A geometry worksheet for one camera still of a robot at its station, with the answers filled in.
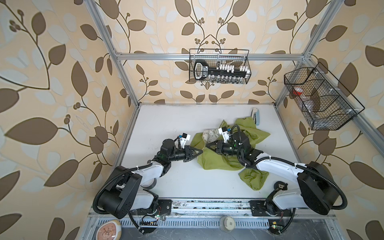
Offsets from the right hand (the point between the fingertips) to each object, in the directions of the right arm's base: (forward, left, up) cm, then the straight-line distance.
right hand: (206, 147), depth 78 cm
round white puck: (-33, -6, -6) cm, 34 cm away
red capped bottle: (+24, -51, +17) cm, 59 cm away
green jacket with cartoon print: (-3, -4, -10) cm, 11 cm away
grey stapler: (+34, -40, -14) cm, 54 cm away
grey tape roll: (-14, +31, -14) cm, 37 cm away
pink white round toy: (-33, +45, -14) cm, 58 cm away
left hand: (-3, +2, -1) cm, 3 cm away
